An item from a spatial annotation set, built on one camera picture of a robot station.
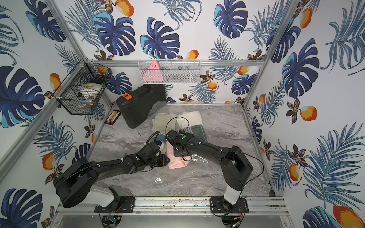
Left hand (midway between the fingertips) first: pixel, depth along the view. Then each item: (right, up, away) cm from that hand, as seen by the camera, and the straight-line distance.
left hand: (170, 158), depth 85 cm
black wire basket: (-47, +41, -7) cm, 63 cm away
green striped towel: (+19, +15, +19) cm, 30 cm away
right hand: (+6, +4, +1) cm, 8 cm away
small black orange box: (-46, +25, +25) cm, 59 cm away
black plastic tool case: (-23, +32, +9) cm, 40 cm away
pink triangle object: (-10, +52, +4) cm, 54 cm away
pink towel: (+4, -2, +1) cm, 4 cm away
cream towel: (-7, +21, +22) cm, 31 cm away
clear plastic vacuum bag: (+41, +19, +24) cm, 51 cm away
